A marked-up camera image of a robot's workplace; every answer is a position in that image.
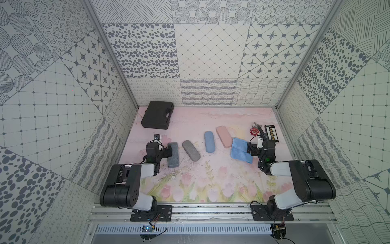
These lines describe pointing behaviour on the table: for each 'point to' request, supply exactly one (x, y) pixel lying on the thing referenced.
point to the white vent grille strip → (186, 230)
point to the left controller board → (148, 228)
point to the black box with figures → (271, 133)
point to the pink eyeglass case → (224, 136)
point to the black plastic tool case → (158, 115)
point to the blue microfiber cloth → (239, 150)
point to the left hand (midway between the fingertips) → (167, 145)
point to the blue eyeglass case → (209, 142)
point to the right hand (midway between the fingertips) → (256, 144)
